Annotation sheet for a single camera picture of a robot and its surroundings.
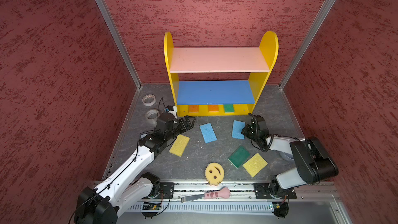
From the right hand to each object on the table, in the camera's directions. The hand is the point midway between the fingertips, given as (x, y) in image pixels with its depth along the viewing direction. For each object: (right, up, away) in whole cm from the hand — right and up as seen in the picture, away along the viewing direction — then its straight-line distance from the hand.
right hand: (240, 131), depth 95 cm
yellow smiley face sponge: (-17, -18, -17) cm, 30 cm away
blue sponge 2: (-1, +3, +2) cm, 4 cm away
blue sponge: (-20, 0, 0) cm, 20 cm away
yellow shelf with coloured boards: (-17, +34, +21) cm, 44 cm away
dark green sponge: (-2, -11, -10) cm, 15 cm away
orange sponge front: (-16, +14, +10) cm, 24 cm away
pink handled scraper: (-14, -24, -22) cm, 36 cm away
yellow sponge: (-37, -7, -6) cm, 38 cm away
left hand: (-30, +8, -16) cm, 35 cm away
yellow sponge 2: (+5, -15, -13) cm, 21 cm away
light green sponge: (-6, +14, +8) cm, 17 cm away
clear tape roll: (-64, +20, +16) cm, 69 cm away
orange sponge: (-30, +14, +10) cm, 35 cm away
